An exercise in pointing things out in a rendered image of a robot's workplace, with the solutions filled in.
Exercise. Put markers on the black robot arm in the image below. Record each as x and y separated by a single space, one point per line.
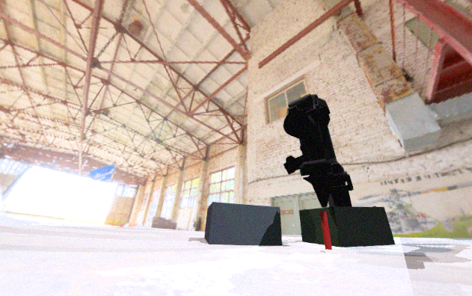
308 118

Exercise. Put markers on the red peg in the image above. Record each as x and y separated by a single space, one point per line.
326 230

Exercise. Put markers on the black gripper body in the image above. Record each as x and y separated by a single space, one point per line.
317 161

